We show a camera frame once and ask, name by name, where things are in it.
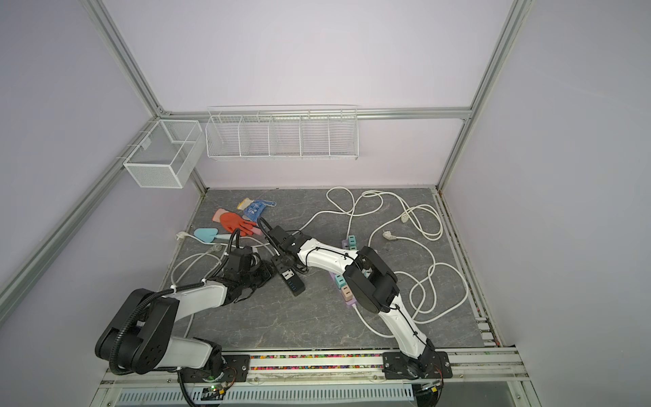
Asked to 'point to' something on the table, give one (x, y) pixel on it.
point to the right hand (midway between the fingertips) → (282, 262)
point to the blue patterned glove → (255, 210)
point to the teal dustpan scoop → (208, 235)
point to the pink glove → (216, 217)
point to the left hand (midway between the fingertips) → (279, 271)
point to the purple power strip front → (348, 303)
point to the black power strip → (289, 273)
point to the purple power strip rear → (345, 244)
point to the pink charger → (347, 292)
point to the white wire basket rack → (282, 132)
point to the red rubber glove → (233, 221)
